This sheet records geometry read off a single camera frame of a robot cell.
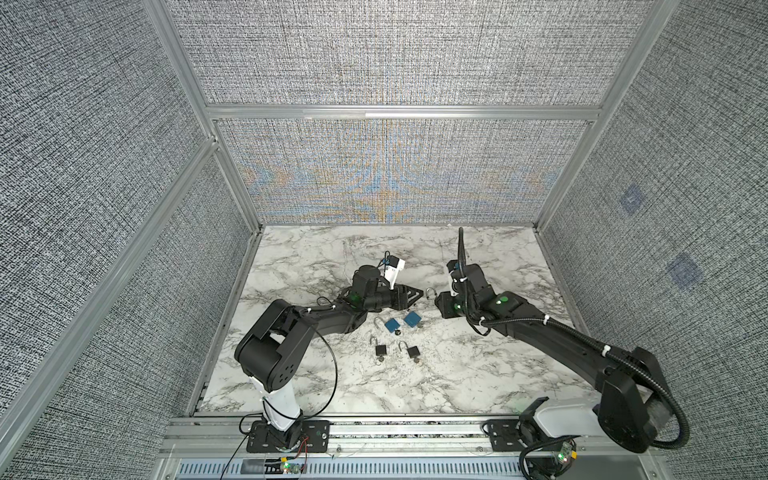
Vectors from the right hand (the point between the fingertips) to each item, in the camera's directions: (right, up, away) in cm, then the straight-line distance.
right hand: (440, 298), depth 85 cm
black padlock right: (-8, -16, +2) cm, 18 cm away
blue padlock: (-14, -9, +7) cm, 18 cm away
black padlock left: (-17, -15, +3) cm, 23 cm away
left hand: (-6, +1, 0) cm, 6 cm away
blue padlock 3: (-3, +2, -1) cm, 4 cm away
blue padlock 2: (-7, -8, +10) cm, 14 cm away
